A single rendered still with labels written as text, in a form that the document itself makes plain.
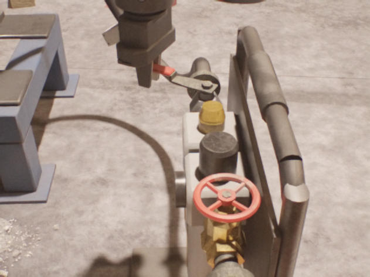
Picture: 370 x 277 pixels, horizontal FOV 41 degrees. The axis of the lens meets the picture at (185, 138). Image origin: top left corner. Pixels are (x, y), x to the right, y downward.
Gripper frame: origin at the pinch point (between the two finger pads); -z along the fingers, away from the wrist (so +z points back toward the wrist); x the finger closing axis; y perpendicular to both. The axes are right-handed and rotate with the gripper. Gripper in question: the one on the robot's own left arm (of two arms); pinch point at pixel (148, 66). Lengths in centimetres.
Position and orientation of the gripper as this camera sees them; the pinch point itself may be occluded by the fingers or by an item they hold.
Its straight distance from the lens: 80.0
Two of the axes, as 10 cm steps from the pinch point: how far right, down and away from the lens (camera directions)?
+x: 4.5, -5.5, 7.1
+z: 0.0, -7.9, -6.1
